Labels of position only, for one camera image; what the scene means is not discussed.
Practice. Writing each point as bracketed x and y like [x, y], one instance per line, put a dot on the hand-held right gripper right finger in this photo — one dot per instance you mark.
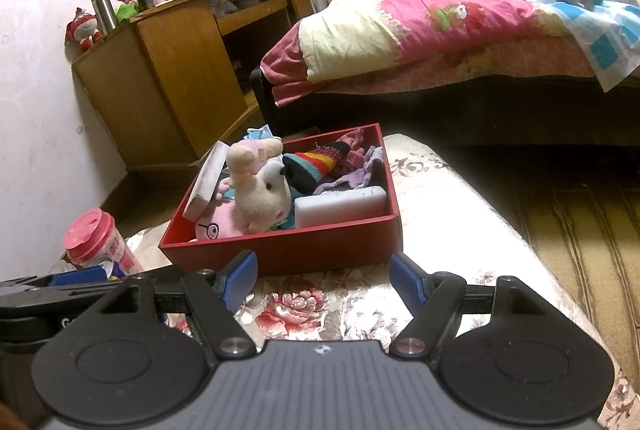
[410, 280]

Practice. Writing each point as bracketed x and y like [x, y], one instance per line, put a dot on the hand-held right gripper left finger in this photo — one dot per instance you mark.
[237, 280]

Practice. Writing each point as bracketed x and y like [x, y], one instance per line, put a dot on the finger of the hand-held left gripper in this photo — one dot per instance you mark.
[75, 278]

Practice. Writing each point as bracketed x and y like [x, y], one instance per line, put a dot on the pink plush pig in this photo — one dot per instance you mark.
[220, 222]

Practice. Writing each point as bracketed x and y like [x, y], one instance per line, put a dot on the red cardboard box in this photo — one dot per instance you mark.
[300, 250]

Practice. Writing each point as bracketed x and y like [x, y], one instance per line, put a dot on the white plush toy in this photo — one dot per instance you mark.
[260, 205]

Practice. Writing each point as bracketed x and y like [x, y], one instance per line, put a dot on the white sponge block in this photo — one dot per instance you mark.
[340, 207]

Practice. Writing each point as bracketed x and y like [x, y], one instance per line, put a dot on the purple cloth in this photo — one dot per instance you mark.
[357, 180]

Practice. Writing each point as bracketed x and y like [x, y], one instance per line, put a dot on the pink knit cloth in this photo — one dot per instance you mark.
[357, 155]

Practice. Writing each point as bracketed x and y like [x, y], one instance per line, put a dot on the rainbow striped sock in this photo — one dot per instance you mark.
[315, 165]

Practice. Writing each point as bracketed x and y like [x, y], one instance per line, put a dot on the blue face mask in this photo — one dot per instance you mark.
[260, 134]

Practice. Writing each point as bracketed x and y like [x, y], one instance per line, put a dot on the pink lid plastic jar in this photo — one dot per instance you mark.
[95, 235]

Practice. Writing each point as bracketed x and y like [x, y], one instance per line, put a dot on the floral table cover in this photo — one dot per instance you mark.
[450, 220]

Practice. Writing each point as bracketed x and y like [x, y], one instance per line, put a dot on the pink floral bed sheet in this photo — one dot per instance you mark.
[450, 72]

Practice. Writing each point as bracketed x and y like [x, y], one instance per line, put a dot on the wooden desk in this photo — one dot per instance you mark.
[165, 75]

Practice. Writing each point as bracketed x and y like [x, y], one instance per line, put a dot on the red santa doll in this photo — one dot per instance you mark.
[84, 30]

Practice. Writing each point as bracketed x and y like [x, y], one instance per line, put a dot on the pink cartoon print quilt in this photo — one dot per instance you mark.
[390, 20]

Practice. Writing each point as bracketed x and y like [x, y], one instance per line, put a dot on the steel thermos bottle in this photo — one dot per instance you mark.
[103, 10]

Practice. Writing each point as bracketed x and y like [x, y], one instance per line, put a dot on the green plush toy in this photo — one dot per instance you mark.
[127, 11]

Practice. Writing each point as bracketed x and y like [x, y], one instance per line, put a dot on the grey cloth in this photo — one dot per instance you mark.
[232, 6]

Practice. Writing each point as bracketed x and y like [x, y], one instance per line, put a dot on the blue checked blanket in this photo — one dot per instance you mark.
[595, 40]

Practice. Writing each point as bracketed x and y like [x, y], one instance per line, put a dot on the dark bed frame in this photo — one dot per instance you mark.
[450, 120]

